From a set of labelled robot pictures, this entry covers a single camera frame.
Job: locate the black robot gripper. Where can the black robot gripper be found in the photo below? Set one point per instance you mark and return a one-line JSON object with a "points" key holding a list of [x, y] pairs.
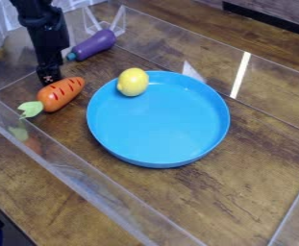
{"points": [[44, 20]]}

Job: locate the orange toy carrot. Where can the orange toy carrot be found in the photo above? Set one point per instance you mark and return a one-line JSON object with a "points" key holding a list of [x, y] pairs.
{"points": [[53, 97]]}

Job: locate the purple toy eggplant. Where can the purple toy eggplant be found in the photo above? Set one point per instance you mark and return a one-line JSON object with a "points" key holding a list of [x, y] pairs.
{"points": [[102, 41]]}

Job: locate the blue round tray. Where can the blue round tray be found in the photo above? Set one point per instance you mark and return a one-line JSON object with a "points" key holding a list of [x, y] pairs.
{"points": [[164, 129]]}

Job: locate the yellow toy lemon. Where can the yellow toy lemon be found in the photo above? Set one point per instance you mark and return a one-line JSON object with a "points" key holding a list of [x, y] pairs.
{"points": [[133, 82]]}

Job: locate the clear acrylic enclosure wall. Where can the clear acrylic enclosure wall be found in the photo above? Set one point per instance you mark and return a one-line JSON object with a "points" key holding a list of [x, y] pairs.
{"points": [[73, 196]]}

